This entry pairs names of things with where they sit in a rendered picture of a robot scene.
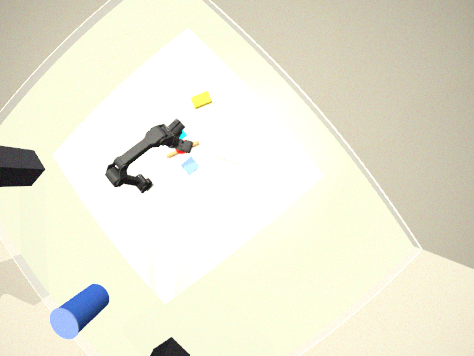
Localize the yellow rectangular block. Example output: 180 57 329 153
191 91 213 109

